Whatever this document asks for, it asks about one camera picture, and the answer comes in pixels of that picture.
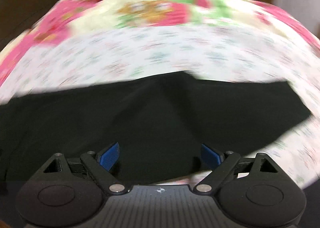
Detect black pants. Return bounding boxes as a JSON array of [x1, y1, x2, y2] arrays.
[[1, 72, 311, 185]]

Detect floral bed quilt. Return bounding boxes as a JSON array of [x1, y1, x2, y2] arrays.
[[1, 0, 319, 187]]

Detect dark wooden headboard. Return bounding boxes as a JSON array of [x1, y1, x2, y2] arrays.
[[0, 0, 58, 49]]

